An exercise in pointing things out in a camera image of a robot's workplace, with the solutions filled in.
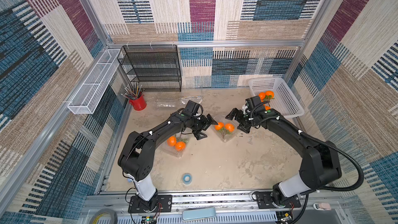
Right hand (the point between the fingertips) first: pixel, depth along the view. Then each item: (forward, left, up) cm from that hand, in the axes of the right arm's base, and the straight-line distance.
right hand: (233, 123), depth 86 cm
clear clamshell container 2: (+28, +29, -10) cm, 41 cm away
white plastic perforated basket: (+23, -40, -10) cm, 48 cm away
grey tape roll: (-39, +57, -10) cm, 70 cm away
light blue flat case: (-40, +20, -10) cm, 46 cm away
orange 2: (+31, -31, -9) cm, 45 cm away
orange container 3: (-9, +29, -8) cm, 32 cm away
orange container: (+20, -28, -12) cm, 36 cm away
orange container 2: (-7, +34, -6) cm, 35 cm away
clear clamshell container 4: (-1, +4, -11) cm, 11 cm away
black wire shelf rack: (+42, +48, +7) cm, 64 cm away
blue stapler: (-33, +40, +21) cm, 56 cm away
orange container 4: (+3, +6, -7) cm, 10 cm away
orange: (+27, -25, -7) cm, 37 cm away
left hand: (-3, +10, 0) cm, 10 cm away
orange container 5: (+2, 0, -8) cm, 8 cm away
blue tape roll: (-25, +25, -12) cm, 37 cm away
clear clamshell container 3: (-11, +34, -8) cm, 37 cm away
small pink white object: (-38, -35, -9) cm, 52 cm away
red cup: (+22, +60, -9) cm, 64 cm away
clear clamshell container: (+26, +43, -13) cm, 51 cm away
